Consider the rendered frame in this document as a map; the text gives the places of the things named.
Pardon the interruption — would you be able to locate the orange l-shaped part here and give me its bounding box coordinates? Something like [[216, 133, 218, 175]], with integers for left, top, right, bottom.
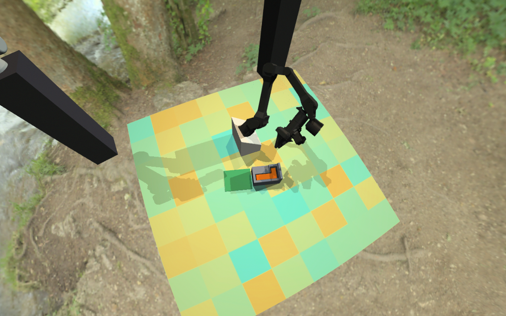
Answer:
[[256, 168, 277, 180]]

